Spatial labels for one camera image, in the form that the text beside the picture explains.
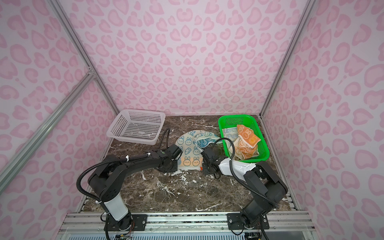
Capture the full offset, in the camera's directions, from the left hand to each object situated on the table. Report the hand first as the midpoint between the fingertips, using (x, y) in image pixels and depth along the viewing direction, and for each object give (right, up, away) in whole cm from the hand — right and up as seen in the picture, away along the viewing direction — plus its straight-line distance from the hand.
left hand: (174, 166), depth 91 cm
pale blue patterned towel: (+38, +20, +15) cm, 45 cm away
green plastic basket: (+52, +29, +16) cm, 61 cm away
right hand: (+20, -1, -1) cm, 20 cm away
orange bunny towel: (+45, +12, +4) cm, 47 cm away
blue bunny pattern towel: (+11, +13, +11) cm, 20 cm away
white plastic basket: (-32, +25, +22) cm, 46 cm away
